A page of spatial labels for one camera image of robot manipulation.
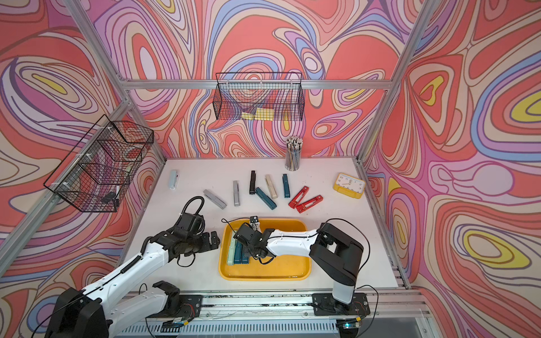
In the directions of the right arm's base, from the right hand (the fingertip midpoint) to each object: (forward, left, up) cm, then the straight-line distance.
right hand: (253, 251), depth 87 cm
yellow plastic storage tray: (-7, -11, 0) cm, 13 cm away
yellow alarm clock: (+31, -48, +3) cm, 57 cm away
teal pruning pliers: (+32, -16, +3) cm, 36 cm away
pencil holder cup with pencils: (+45, -20, +11) cm, 51 cm away
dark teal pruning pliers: (-1, +6, +3) cm, 7 cm away
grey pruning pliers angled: (+24, +19, +5) cm, 31 cm away
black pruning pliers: (+30, +1, +3) cm, 30 cm away
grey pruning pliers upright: (+29, +9, +3) cm, 30 cm away
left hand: (+2, +16, +5) cm, 17 cm away
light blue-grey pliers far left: (+38, +42, +4) cm, 57 cm away
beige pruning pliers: (+28, -9, +3) cm, 30 cm away
